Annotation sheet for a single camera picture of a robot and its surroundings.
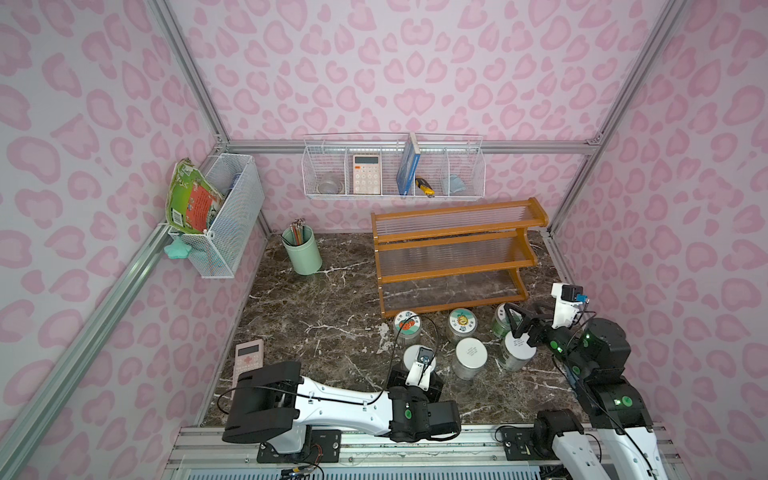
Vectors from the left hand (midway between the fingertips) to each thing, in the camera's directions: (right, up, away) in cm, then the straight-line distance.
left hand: (422, 368), depth 78 cm
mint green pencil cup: (-38, +28, +28) cm, 55 cm away
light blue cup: (+14, +53, +23) cm, 60 cm away
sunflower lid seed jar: (+12, +10, +8) cm, 18 cm away
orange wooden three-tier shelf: (+10, +28, +36) cm, 47 cm away
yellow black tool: (+2, +51, +16) cm, 53 cm away
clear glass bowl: (-28, +51, +18) cm, 61 cm away
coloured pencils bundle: (-39, +38, +20) cm, 58 cm away
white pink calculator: (-16, +55, +15) cm, 59 cm away
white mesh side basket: (-54, +51, +9) cm, 75 cm away
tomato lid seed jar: (-3, +7, +7) cm, 10 cm away
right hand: (+22, +18, -8) cm, 29 cm away
